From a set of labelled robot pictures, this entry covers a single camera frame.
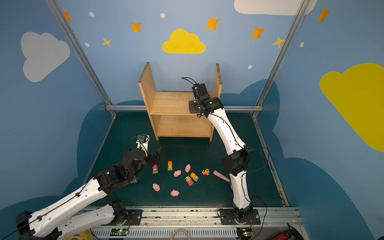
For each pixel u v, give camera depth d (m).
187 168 0.91
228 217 0.74
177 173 0.88
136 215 0.75
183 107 0.88
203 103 0.59
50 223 0.40
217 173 0.88
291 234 0.69
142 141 0.59
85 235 0.65
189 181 0.84
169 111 0.85
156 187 0.82
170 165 0.90
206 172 0.88
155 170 0.89
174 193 0.82
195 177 0.86
